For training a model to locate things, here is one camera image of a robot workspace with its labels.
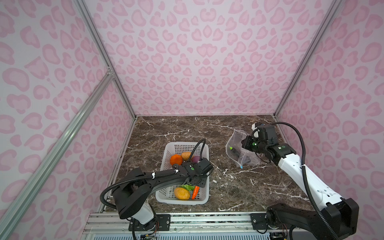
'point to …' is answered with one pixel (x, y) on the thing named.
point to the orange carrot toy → (195, 192)
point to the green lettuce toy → (188, 186)
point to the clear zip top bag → (235, 140)
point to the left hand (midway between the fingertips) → (203, 179)
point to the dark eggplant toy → (245, 159)
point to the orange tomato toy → (176, 159)
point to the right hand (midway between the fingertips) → (241, 140)
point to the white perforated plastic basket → (166, 196)
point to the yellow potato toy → (181, 194)
